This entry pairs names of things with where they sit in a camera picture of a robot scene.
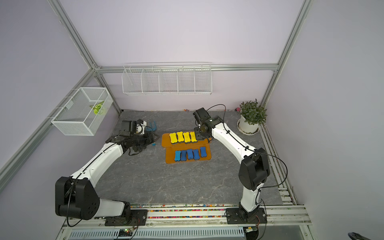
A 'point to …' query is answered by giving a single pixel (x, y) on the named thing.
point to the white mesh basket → (83, 113)
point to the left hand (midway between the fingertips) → (157, 138)
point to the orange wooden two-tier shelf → (199, 151)
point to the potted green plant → (252, 115)
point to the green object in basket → (98, 108)
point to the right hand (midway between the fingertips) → (201, 132)
